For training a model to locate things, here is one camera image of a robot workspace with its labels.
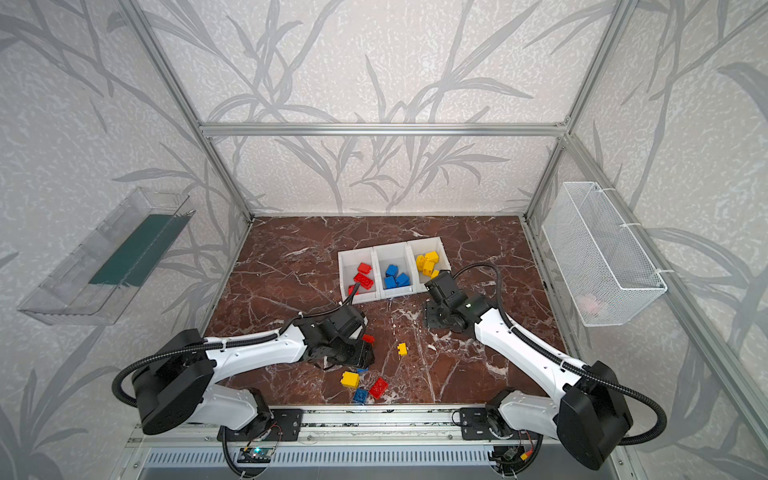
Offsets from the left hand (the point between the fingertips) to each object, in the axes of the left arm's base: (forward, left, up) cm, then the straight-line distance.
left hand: (372, 353), depth 83 cm
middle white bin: (+36, -7, -3) cm, 37 cm away
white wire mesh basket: (+7, -51, +33) cm, 61 cm away
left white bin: (+32, +11, -2) cm, 34 cm away
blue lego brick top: (+29, -5, -3) cm, 30 cm away
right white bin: (+37, -16, 0) cm, 41 cm away
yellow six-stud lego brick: (+30, -14, 0) cm, 34 cm away
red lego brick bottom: (-8, -2, -3) cm, 9 cm away
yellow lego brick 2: (+27, -20, -2) cm, 34 cm away
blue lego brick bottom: (-10, +2, -2) cm, 11 cm away
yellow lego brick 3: (+29, -17, -1) cm, 34 cm away
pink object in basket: (+6, -54, +18) cm, 58 cm away
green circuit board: (-23, +27, -4) cm, 36 cm away
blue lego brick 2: (+24, -4, -1) cm, 24 cm away
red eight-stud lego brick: (+24, +5, -2) cm, 25 cm away
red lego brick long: (+30, +5, -2) cm, 30 cm away
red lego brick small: (+20, +8, 0) cm, 21 cm away
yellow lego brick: (+34, -19, -1) cm, 39 cm away
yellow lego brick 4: (-7, +5, -1) cm, 9 cm away
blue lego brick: (+24, -9, -1) cm, 26 cm away
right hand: (+11, -18, +8) cm, 22 cm away
